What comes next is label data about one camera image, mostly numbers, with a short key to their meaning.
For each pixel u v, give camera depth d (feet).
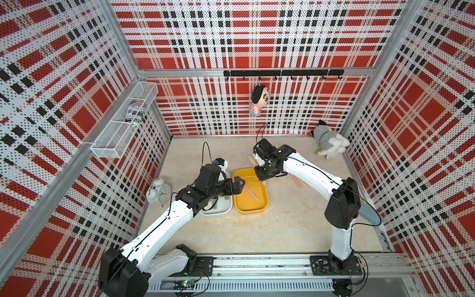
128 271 1.22
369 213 2.83
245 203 3.10
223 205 3.02
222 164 2.34
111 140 2.91
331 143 3.42
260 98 2.98
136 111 2.45
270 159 2.02
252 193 3.09
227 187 2.23
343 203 1.58
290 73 2.92
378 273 2.43
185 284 2.28
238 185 2.29
